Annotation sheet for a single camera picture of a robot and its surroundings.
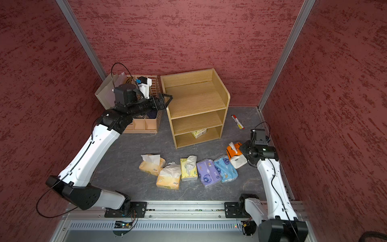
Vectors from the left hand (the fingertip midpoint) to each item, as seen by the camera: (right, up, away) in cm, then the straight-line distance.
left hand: (165, 101), depth 68 cm
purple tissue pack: (+21, -38, +13) cm, 46 cm away
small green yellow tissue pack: (+15, -17, +29) cm, 37 cm away
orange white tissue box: (+35, -26, +9) cm, 44 cm away
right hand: (+39, -26, +10) cm, 48 cm away
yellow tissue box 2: (-11, -34, +16) cm, 39 cm away
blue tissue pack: (+32, -38, +15) cm, 52 cm away
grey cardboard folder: (-39, +6, +17) cm, 43 cm away
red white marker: (+46, -11, +42) cm, 63 cm away
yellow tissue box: (0, -39, +12) cm, 41 cm away
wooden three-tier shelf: (+16, 0, +12) cm, 20 cm away
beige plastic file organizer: (-19, -11, +33) cm, 40 cm away
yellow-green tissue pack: (+10, -35, +11) cm, 38 cm away
